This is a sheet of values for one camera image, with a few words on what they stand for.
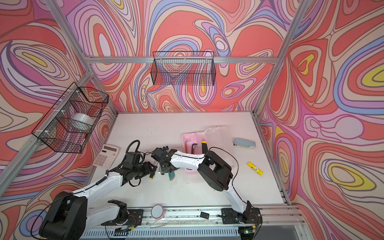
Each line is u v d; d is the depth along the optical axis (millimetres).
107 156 931
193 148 984
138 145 785
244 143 959
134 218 722
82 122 702
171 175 863
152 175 861
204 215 740
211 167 558
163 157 704
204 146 908
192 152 975
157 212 720
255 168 882
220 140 893
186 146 977
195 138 964
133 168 687
